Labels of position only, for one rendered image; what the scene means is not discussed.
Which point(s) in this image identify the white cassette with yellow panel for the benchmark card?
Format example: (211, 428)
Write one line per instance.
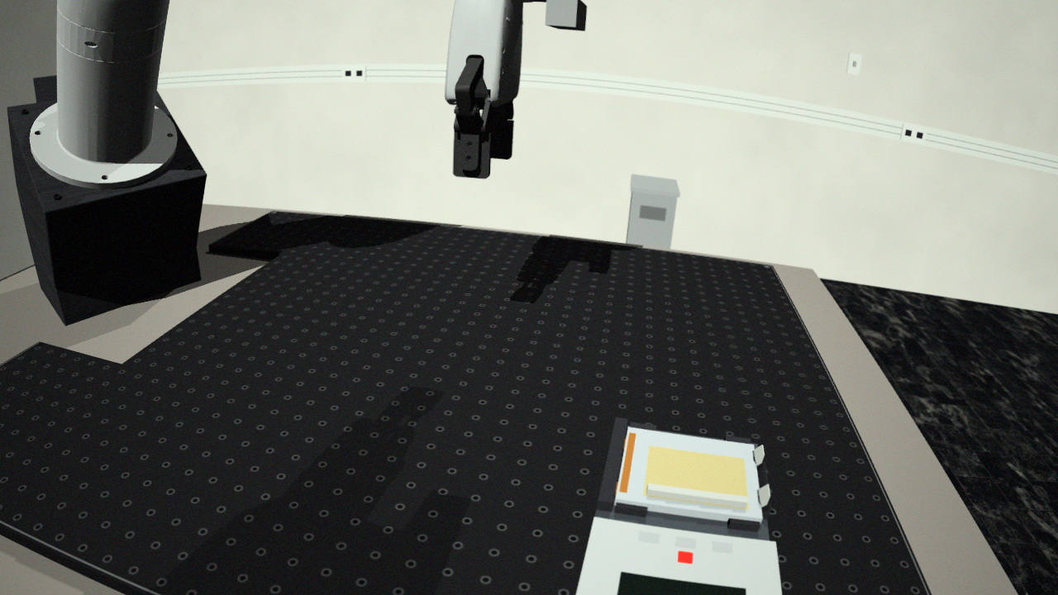
(690, 462)

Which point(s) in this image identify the white bar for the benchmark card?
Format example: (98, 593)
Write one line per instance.
(696, 495)

